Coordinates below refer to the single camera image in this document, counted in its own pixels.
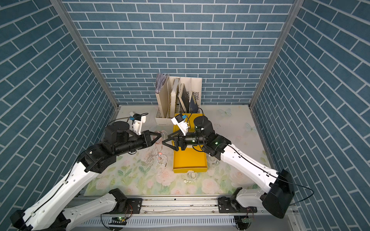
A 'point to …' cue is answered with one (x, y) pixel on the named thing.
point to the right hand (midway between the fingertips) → (168, 141)
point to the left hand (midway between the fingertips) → (165, 137)
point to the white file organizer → (178, 95)
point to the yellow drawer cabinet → (189, 154)
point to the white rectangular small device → (131, 113)
